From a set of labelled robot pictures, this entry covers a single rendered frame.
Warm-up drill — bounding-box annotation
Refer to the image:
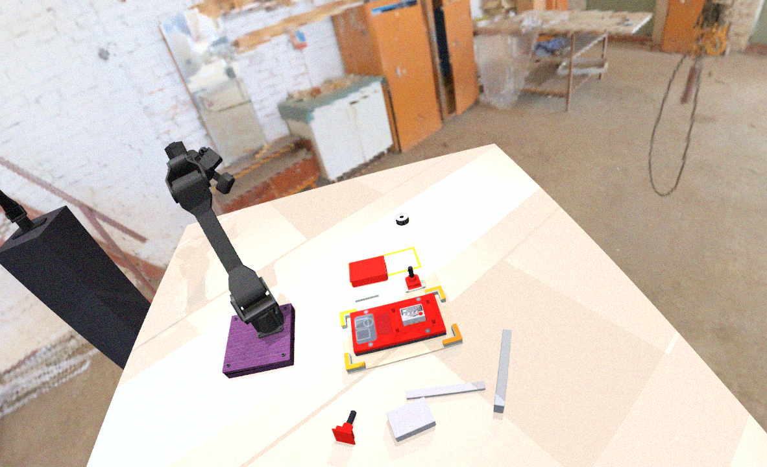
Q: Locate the white flat bar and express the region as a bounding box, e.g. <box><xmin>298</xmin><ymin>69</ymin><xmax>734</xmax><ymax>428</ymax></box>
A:
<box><xmin>406</xmin><ymin>381</ymin><xmax>486</xmax><ymax>400</ymax></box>

